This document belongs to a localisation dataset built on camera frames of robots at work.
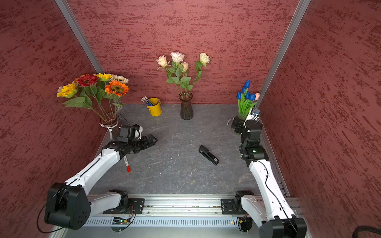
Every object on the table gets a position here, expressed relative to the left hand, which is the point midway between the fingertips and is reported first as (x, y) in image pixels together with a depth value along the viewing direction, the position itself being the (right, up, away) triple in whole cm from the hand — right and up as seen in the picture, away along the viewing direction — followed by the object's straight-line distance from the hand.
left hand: (151, 145), depth 85 cm
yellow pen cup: (-4, +22, +25) cm, 33 cm away
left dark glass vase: (-27, +14, +4) cm, 31 cm away
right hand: (+51, +14, -9) cm, 54 cm away
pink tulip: (+63, +29, 0) cm, 70 cm away
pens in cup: (-9, +29, +17) cm, 35 cm away
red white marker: (-15, -14, +2) cm, 20 cm away
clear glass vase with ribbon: (+50, +14, +19) cm, 56 cm away
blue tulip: (+53, +29, +2) cm, 61 cm away
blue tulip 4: (+59, +24, +5) cm, 64 cm away
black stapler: (+32, -5, +5) cm, 33 cm away
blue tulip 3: (+57, +24, +5) cm, 62 cm away
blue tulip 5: (+60, +28, 0) cm, 66 cm away
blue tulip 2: (+66, +42, +25) cm, 82 cm away
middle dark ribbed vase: (+20, +22, +21) cm, 36 cm away
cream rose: (+20, +40, +7) cm, 46 cm away
